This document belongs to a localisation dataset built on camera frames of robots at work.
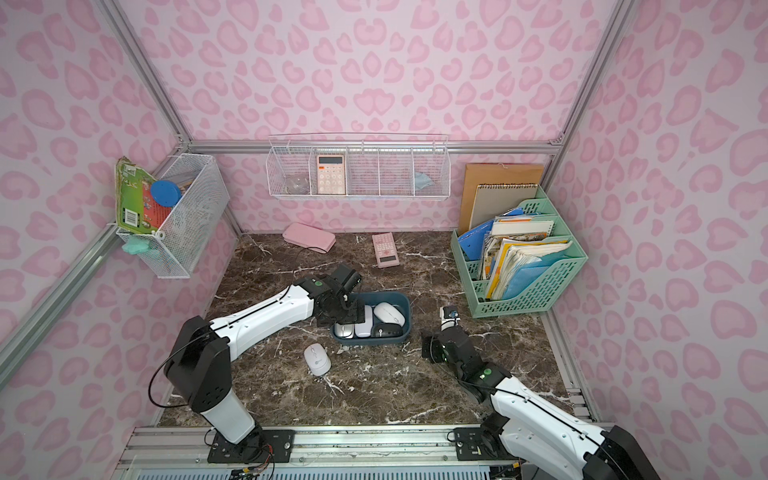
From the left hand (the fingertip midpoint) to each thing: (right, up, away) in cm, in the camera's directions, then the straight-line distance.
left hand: (352, 311), depth 87 cm
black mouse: (+10, -6, +2) cm, 12 cm away
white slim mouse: (+3, -6, +3) cm, 7 cm away
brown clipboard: (+44, +43, +12) cm, 63 cm away
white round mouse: (-10, -13, -2) cm, 17 cm away
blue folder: (+38, +20, +12) cm, 45 cm away
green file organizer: (+37, +11, +12) cm, 41 cm away
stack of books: (+45, +17, -8) cm, 49 cm away
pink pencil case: (-21, +24, +33) cm, 46 cm away
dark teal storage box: (+15, +2, +9) cm, 17 cm away
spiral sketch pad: (+45, +35, +10) cm, 58 cm away
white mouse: (+10, -2, +7) cm, 13 cm away
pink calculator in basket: (-8, +42, +7) cm, 43 cm away
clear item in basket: (-18, +38, +7) cm, 43 cm away
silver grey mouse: (-3, -6, +1) cm, 6 cm away
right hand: (+24, -5, -3) cm, 24 cm away
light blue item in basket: (+22, +42, +13) cm, 49 cm away
